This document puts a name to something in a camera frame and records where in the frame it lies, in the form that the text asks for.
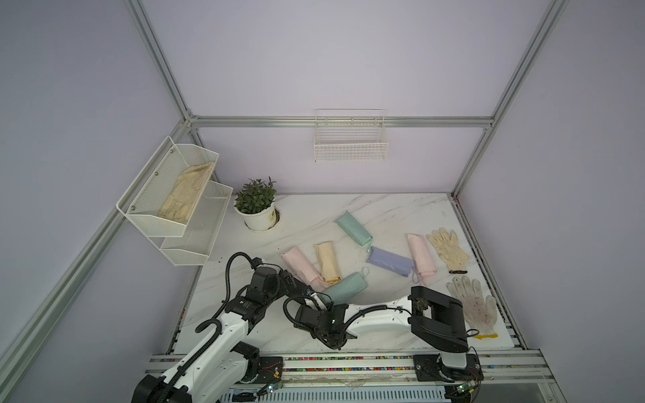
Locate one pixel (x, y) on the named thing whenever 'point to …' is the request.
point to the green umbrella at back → (353, 228)
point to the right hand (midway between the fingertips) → (318, 318)
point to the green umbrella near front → (347, 288)
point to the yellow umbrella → (327, 263)
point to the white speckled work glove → (480, 312)
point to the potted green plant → (256, 202)
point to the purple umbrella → (389, 262)
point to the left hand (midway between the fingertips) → (282, 284)
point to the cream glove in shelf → (187, 188)
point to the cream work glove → (455, 259)
